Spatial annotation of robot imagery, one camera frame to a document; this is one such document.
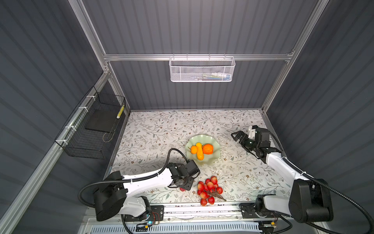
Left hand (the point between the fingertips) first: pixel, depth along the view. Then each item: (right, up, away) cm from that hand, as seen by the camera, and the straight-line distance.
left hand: (189, 183), depth 80 cm
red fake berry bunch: (+11, -3, -2) cm, 11 cm away
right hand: (+30, +24, +7) cm, 39 cm away
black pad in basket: (-44, +35, -6) cm, 56 cm away
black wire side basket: (-50, +29, -9) cm, 58 cm away
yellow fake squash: (+7, +13, +11) cm, 19 cm away
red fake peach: (-3, -3, -1) cm, 5 cm away
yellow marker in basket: (-39, +40, +2) cm, 56 cm away
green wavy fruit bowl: (+12, +11, +12) cm, 20 cm away
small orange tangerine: (+3, +17, +12) cm, 21 cm away
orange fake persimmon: (+12, +17, +11) cm, 24 cm away
